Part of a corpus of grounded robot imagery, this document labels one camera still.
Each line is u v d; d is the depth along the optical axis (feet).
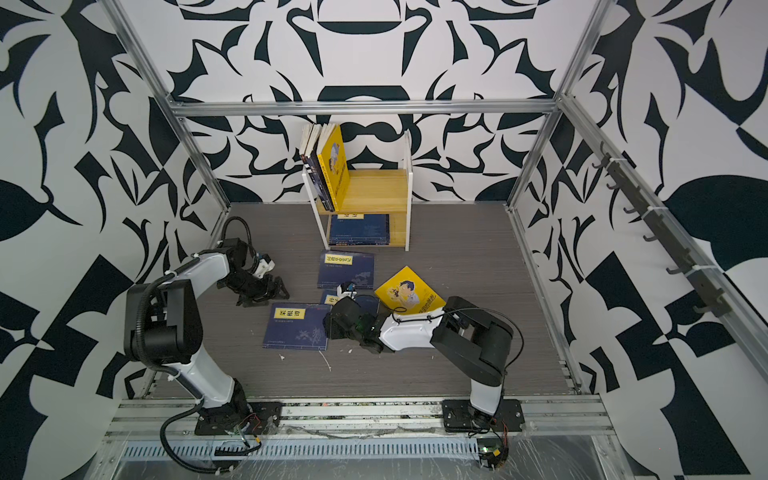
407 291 3.14
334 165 2.71
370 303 3.03
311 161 2.49
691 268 1.65
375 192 3.53
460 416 2.44
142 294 1.61
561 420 2.45
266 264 2.91
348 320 2.22
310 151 2.49
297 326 2.93
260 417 2.43
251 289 2.66
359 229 3.44
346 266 3.34
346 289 2.60
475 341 1.56
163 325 1.56
